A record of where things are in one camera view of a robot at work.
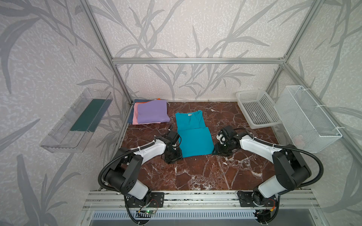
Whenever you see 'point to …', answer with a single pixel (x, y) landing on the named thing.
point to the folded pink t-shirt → (135, 116)
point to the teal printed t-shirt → (194, 138)
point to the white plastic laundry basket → (258, 108)
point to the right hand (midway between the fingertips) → (214, 149)
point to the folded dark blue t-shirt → (136, 100)
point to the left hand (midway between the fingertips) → (183, 156)
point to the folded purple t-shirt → (154, 111)
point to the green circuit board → (148, 211)
